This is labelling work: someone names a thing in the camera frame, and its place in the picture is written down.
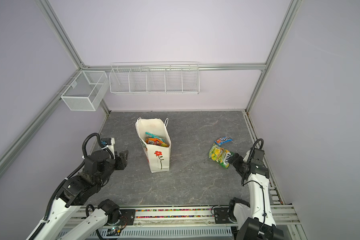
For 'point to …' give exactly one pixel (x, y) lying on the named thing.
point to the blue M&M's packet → (220, 141)
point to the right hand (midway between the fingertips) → (235, 164)
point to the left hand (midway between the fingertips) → (123, 154)
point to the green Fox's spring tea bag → (220, 155)
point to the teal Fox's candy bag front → (152, 136)
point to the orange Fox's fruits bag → (156, 142)
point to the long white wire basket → (179, 77)
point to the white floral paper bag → (158, 157)
